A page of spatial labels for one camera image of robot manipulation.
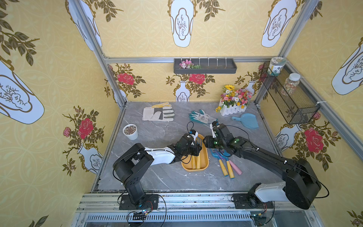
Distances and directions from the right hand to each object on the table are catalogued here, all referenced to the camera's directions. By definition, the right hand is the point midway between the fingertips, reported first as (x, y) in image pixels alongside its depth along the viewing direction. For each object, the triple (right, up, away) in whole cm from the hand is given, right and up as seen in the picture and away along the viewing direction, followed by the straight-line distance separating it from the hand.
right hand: (207, 138), depth 86 cm
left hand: (-6, -6, +4) cm, 9 cm away
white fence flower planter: (+21, +24, +14) cm, 35 cm away
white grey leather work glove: (-34, +16, +27) cm, 47 cm away
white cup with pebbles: (-50, +3, +9) cm, 51 cm away
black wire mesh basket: (+50, +22, -3) cm, 55 cm away
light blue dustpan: (+36, +10, +23) cm, 44 cm away
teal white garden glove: (-1, +13, +24) cm, 27 cm away
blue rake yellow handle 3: (+13, -19, -4) cm, 23 cm away
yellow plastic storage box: (-13, -9, -19) cm, 24 cm away
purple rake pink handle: (+17, -19, -3) cm, 26 cm away
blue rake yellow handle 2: (-6, -12, -1) cm, 13 cm away
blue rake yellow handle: (-8, -15, 0) cm, 17 cm away
